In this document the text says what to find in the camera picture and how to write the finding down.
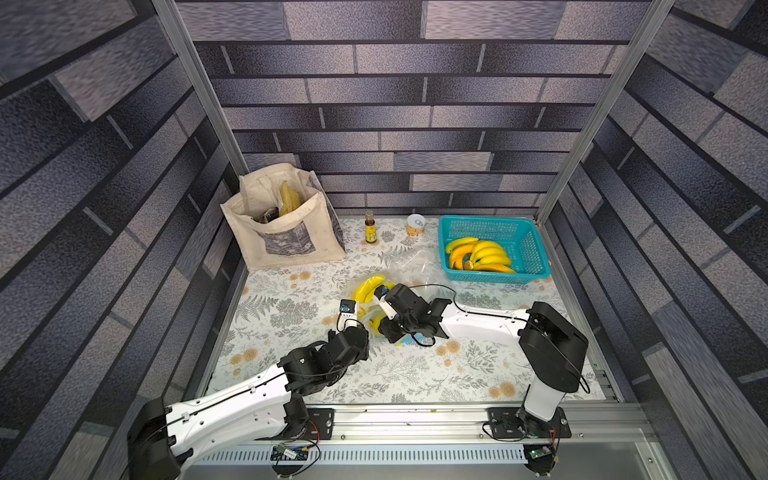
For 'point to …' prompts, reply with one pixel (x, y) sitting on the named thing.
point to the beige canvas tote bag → (281, 217)
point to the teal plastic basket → (519, 237)
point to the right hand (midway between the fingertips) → (379, 325)
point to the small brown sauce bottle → (370, 227)
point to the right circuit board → (537, 453)
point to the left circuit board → (289, 452)
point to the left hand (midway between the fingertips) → (367, 328)
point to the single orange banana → (457, 255)
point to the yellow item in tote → (290, 198)
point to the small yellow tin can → (415, 225)
